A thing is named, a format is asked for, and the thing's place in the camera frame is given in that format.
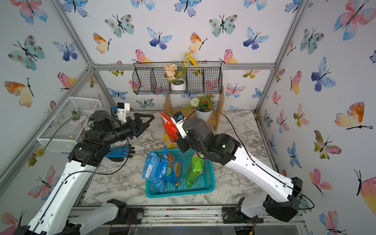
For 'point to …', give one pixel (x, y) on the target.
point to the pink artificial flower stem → (77, 118)
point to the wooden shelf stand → (217, 114)
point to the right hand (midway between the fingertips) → (178, 132)
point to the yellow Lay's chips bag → (167, 142)
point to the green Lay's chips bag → (195, 170)
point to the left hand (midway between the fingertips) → (152, 120)
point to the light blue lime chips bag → (170, 171)
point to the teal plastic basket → (206, 182)
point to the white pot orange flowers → (203, 106)
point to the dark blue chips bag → (151, 171)
